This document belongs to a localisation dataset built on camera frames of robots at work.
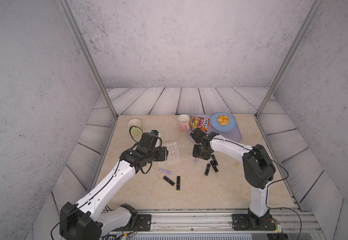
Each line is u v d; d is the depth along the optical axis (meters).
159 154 0.69
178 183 0.85
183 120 1.07
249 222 0.64
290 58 0.87
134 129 0.59
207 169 0.91
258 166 0.50
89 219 0.37
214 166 0.91
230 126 1.12
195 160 0.95
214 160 0.94
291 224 0.75
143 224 0.73
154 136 0.62
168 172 0.89
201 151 0.79
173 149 0.99
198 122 1.11
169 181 0.86
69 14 0.72
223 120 1.14
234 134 1.08
